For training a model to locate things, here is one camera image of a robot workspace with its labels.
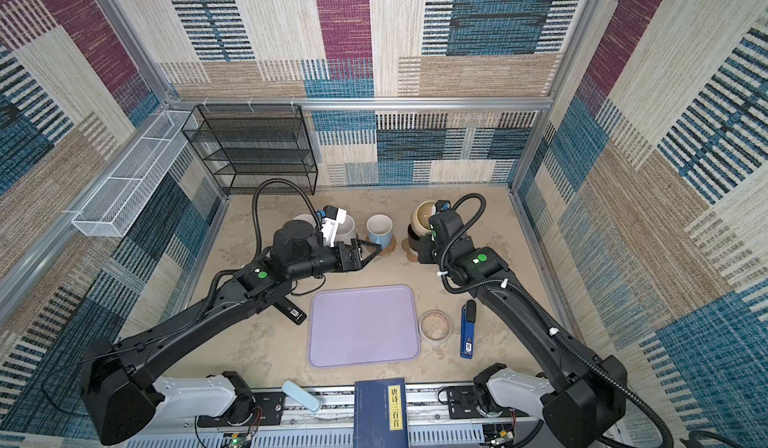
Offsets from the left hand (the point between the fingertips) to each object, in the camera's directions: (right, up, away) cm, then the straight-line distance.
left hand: (375, 247), depth 69 cm
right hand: (+14, 0, +9) cm, 16 cm away
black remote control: (-24, -19, +16) cm, 35 cm away
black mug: (+11, +1, +22) cm, 25 cm away
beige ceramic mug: (+11, +7, +7) cm, 14 cm away
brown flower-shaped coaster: (+11, -5, +30) cm, 32 cm away
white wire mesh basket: (-62, +8, +1) cm, 62 cm away
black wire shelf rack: (-48, +33, +39) cm, 70 cm away
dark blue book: (+1, -40, +2) cm, 40 cm away
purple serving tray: (-4, -23, +15) cm, 28 cm away
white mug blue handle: (0, +3, +29) cm, 29 cm away
